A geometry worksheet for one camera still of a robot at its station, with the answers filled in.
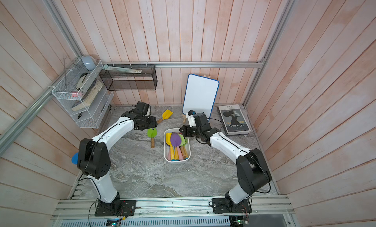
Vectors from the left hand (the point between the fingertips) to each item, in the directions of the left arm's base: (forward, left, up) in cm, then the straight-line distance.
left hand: (153, 125), depth 93 cm
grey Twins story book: (+11, -56, -9) cm, 58 cm away
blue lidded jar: (-27, +34, +8) cm, 44 cm away
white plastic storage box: (-12, -8, -9) cm, 17 cm away
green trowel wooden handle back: (+1, +3, -12) cm, 12 cm away
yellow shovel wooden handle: (+18, -5, -11) cm, 22 cm away
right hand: (-5, -18, +3) cm, 19 cm away
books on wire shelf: (0, +34, +21) cm, 39 cm away
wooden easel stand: (+12, -20, -6) cm, 24 cm away
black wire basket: (+31, +30, +12) cm, 45 cm away
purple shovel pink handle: (-16, -10, -9) cm, 22 cm away
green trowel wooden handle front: (-10, -18, -8) cm, 23 cm away
